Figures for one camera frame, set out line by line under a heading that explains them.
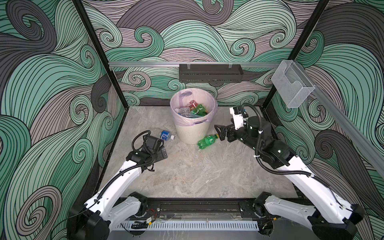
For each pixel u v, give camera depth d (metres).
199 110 0.94
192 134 0.87
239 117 0.54
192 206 0.74
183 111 0.88
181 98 0.93
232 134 0.57
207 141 0.97
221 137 0.59
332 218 0.38
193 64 0.94
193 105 0.95
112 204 0.44
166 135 0.97
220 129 0.55
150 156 0.57
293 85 0.77
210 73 0.96
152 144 0.60
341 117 0.61
